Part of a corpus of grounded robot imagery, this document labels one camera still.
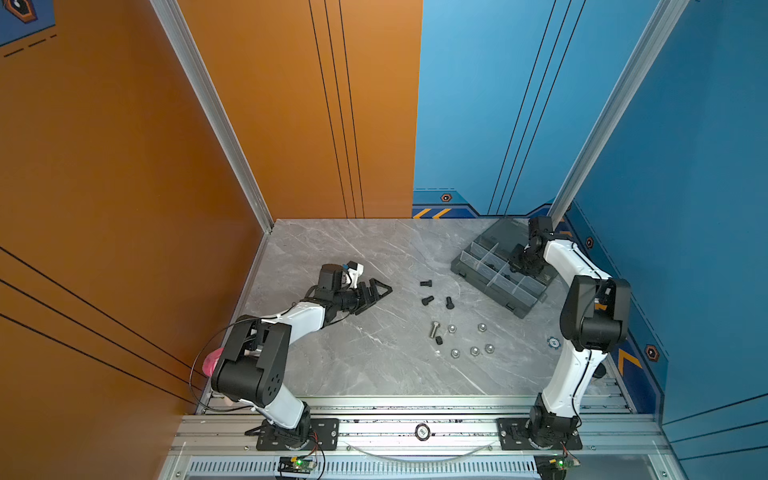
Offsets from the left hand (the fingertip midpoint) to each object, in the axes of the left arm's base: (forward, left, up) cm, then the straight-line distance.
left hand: (384, 293), depth 89 cm
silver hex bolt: (-6, -16, -9) cm, 19 cm away
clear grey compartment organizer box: (+16, -35, -6) cm, 38 cm away
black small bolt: (-11, -17, -9) cm, 22 cm away
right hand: (+13, -42, -2) cm, 44 cm away
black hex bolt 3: (+2, -21, -9) cm, 23 cm away
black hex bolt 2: (+2, -13, -8) cm, 16 cm away
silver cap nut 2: (-6, -30, -9) cm, 32 cm away
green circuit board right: (-41, -42, -11) cm, 60 cm away
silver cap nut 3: (-14, -21, -10) cm, 27 cm away
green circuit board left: (-41, +20, -11) cm, 47 cm away
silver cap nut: (-7, -21, -9) cm, 24 cm away
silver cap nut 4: (-14, -27, -9) cm, 31 cm away
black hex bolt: (+10, -14, -9) cm, 20 cm away
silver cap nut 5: (-13, -31, -9) cm, 35 cm away
